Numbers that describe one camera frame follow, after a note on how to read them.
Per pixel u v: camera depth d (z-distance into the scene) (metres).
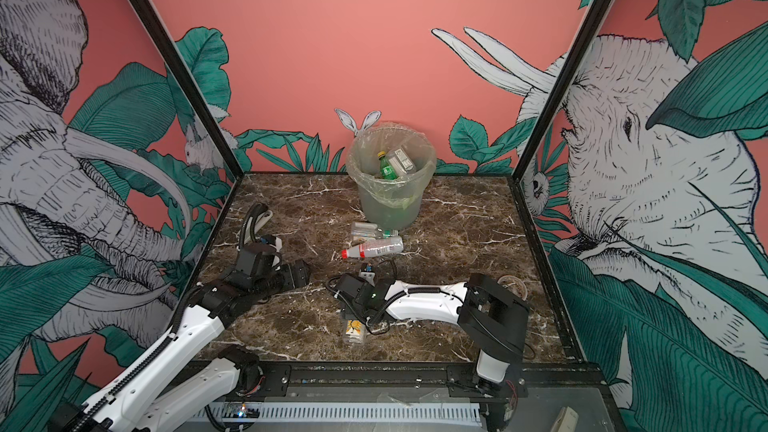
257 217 1.01
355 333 0.76
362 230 1.04
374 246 0.94
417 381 0.75
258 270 0.60
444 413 0.70
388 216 1.00
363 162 0.98
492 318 0.45
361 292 0.64
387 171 0.98
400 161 0.95
